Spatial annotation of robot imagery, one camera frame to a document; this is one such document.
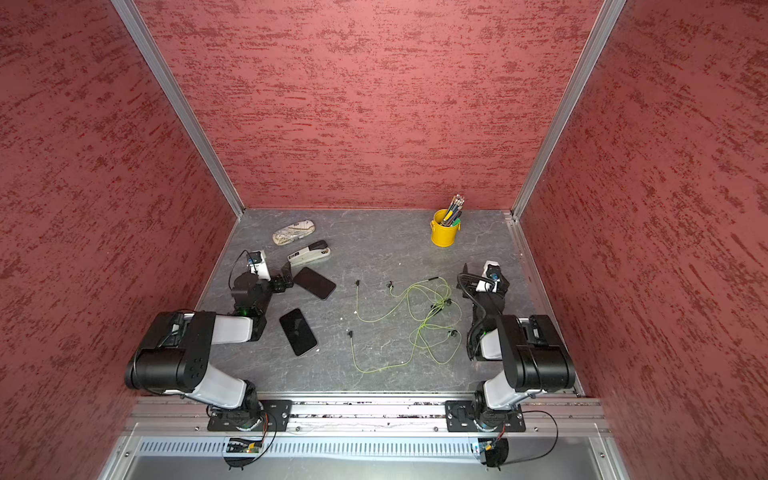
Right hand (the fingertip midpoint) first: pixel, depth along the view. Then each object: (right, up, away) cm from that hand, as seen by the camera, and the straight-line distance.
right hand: (478, 269), depth 89 cm
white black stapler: (-55, +5, +15) cm, 57 cm away
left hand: (-64, 0, +4) cm, 64 cm away
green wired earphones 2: (-11, -22, -2) cm, 25 cm away
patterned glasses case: (-63, +13, +21) cm, 68 cm away
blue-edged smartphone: (-54, -6, +12) cm, 56 cm away
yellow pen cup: (-8, +11, +19) cm, 23 cm away
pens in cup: (-5, +18, +14) cm, 23 cm away
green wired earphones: (-16, -11, +8) cm, 21 cm away
